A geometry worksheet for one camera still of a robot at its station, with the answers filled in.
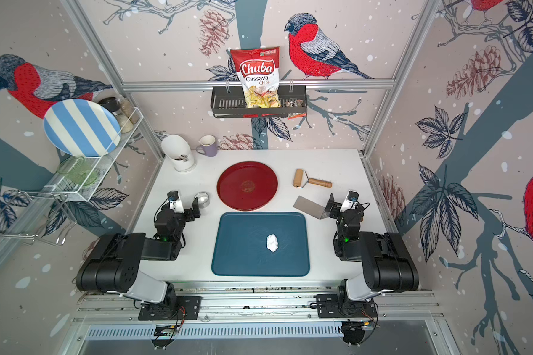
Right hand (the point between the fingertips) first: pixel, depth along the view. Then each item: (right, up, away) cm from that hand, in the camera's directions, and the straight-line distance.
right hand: (342, 194), depth 91 cm
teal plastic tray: (-34, -20, -3) cm, 40 cm away
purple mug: (-64, +23, +23) cm, 72 cm away
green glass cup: (-93, +11, -21) cm, 96 cm away
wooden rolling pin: (-15, +6, +17) cm, 24 cm away
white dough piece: (-30, -19, -5) cm, 35 cm away
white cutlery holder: (-77, +20, +18) cm, 82 cm away
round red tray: (-42, +3, +16) cm, 45 cm away
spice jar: (-87, +28, -5) cm, 91 cm away
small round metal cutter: (-62, -3, +11) cm, 63 cm away
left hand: (-65, 0, +1) cm, 65 cm away
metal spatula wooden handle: (-11, -7, +11) cm, 17 cm away
